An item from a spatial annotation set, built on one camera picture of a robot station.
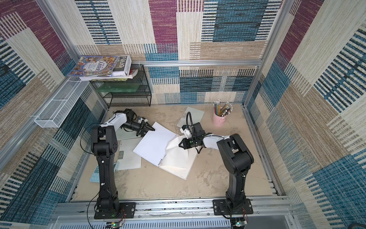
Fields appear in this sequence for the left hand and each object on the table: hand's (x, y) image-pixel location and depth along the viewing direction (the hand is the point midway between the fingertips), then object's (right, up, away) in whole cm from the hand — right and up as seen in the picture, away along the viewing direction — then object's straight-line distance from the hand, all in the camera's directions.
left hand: (152, 131), depth 97 cm
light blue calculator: (-29, -25, -14) cm, 41 cm away
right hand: (+18, -8, -3) cm, 20 cm away
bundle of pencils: (+48, +14, 0) cm, 50 cm away
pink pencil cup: (+46, +6, +5) cm, 47 cm away
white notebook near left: (-14, -18, -5) cm, 23 cm away
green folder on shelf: (-23, +30, +1) cm, 37 cm away
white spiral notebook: (+6, -10, -3) cm, 12 cm away
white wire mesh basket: (-42, +11, -26) cm, 51 cm away
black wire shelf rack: (-13, +25, +22) cm, 36 cm away
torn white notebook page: (+18, -18, -7) cm, 26 cm away
